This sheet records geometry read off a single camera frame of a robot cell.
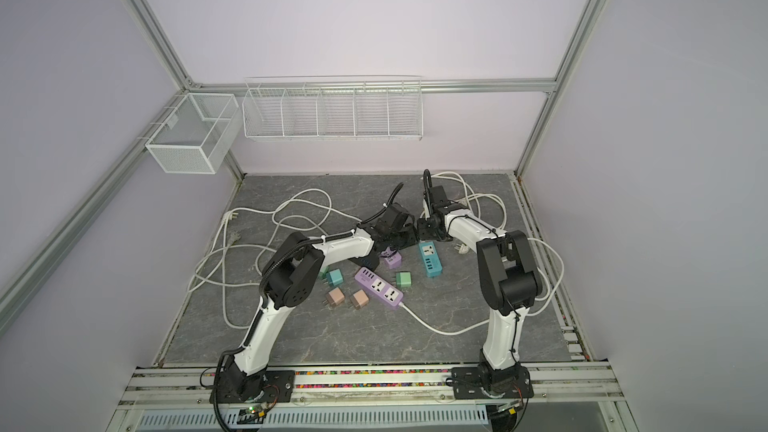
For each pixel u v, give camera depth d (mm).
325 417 708
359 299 865
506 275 510
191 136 958
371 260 944
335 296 868
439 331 825
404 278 896
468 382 739
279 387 733
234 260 964
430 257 938
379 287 873
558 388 741
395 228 813
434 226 725
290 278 569
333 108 1000
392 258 929
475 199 1124
